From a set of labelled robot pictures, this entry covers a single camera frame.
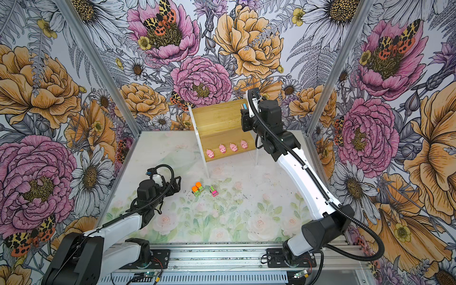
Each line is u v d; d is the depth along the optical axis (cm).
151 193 68
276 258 74
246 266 73
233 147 90
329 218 40
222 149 89
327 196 42
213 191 92
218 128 78
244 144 91
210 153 87
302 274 71
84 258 42
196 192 92
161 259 74
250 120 61
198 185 95
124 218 57
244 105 70
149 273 71
